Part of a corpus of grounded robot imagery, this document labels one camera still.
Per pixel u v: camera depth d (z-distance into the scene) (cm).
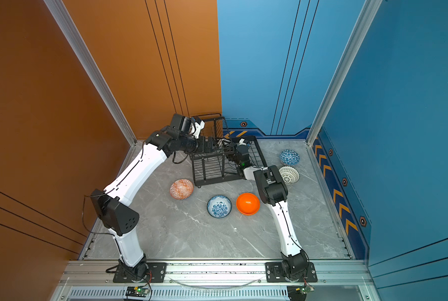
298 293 70
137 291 71
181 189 96
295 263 64
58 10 70
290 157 109
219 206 91
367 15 71
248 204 89
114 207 45
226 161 112
